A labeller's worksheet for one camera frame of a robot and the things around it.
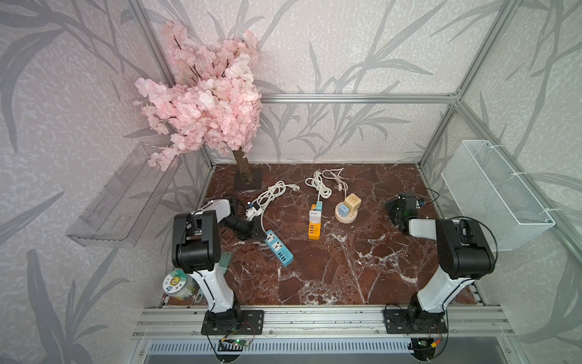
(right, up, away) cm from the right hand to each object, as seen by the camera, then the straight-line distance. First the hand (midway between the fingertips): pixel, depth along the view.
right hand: (386, 199), depth 100 cm
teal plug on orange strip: (-31, -3, -4) cm, 31 cm away
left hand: (-54, -14, -10) cm, 56 cm away
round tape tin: (-78, -26, -27) cm, 86 cm away
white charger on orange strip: (-32, -6, -8) cm, 34 cm away
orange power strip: (-33, -12, -7) cm, 35 cm away
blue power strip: (-47, -18, -12) cm, 52 cm away
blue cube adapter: (-20, -5, -5) cm, 21 cm away
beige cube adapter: (-16, -1, -4) cm, 17 cm away
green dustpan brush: (-68, -22, -14) cm, 72 cm away
